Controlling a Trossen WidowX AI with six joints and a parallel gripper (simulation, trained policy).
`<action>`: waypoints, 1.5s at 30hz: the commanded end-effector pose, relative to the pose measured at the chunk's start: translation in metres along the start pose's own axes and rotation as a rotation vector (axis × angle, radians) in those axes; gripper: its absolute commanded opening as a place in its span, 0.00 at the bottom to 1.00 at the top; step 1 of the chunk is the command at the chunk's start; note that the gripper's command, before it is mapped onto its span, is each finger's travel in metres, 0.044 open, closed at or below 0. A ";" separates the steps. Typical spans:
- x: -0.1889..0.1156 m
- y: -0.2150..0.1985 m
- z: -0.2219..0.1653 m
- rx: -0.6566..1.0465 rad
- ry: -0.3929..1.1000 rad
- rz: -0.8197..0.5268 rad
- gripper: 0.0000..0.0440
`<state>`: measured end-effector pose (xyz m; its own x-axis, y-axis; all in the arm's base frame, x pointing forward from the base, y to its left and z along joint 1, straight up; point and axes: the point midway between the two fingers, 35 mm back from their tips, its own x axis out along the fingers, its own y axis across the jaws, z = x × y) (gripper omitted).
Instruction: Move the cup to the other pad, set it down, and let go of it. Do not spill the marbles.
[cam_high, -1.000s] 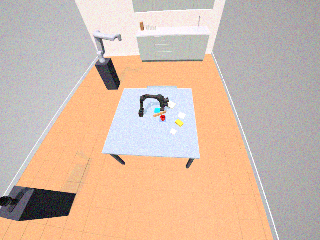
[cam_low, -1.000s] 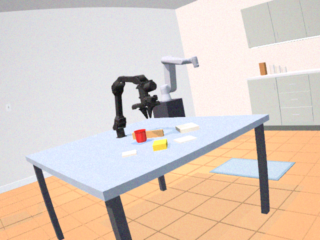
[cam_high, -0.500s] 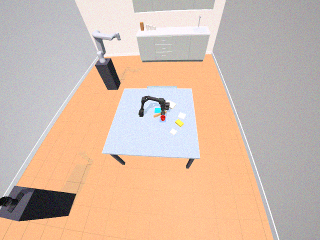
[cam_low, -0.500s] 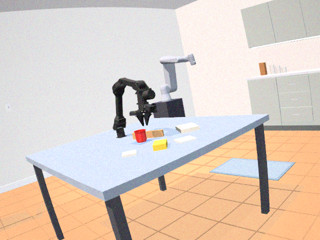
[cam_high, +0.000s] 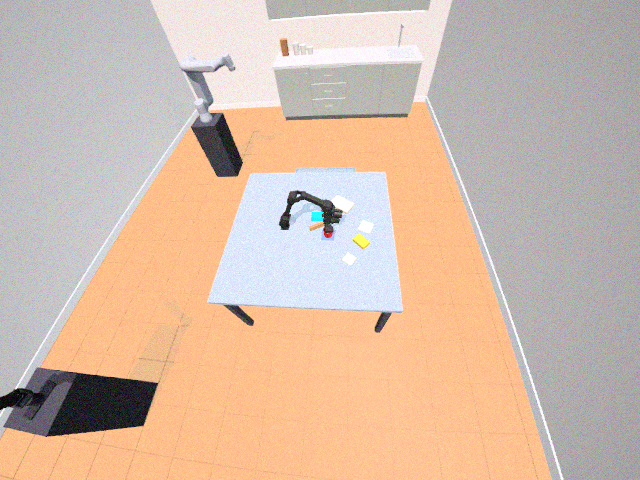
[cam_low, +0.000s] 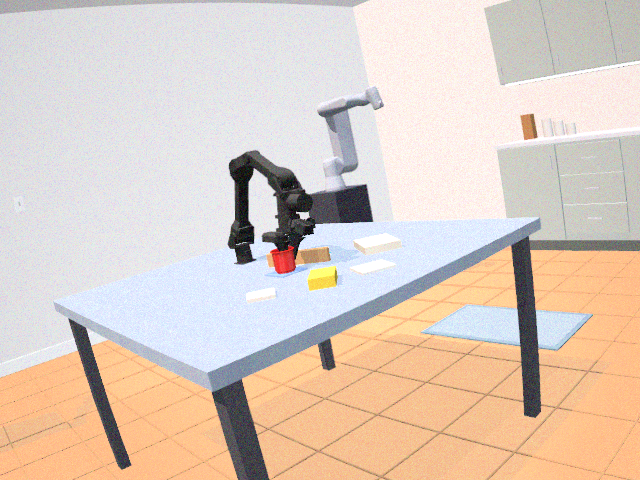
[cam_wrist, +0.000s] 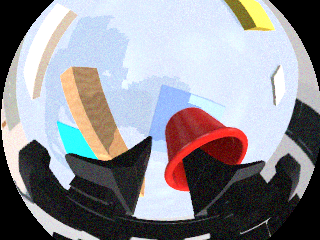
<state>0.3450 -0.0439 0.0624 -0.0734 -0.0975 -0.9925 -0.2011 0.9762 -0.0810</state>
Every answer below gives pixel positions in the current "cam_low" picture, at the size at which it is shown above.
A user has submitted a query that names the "red plastic cup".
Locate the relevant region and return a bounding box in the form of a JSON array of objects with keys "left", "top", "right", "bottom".
[{"left": 270, "top": 246, "right": 296, "bottom": 274}]

